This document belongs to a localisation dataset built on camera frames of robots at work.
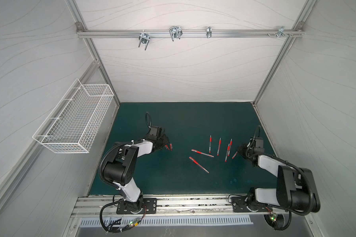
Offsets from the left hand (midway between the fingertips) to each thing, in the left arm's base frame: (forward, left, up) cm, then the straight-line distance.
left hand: (165, 139), depth 97 cm
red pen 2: (-1, -37, -2) cm, 37 cm away
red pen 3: (-2, -44, -1) cm, 44 cm away
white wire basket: (-9, +40, +29) cm, 51 cm away
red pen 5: (-9, -45, -2) cm, 46 cm away
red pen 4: (-6, -41, -1) cm, 41 cm away
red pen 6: (-15, -21, -2) cm, 25 cm away
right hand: (-4, -49, 0) cm, 49 cm away
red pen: (-2, -30, -2) cm, 30 cm away
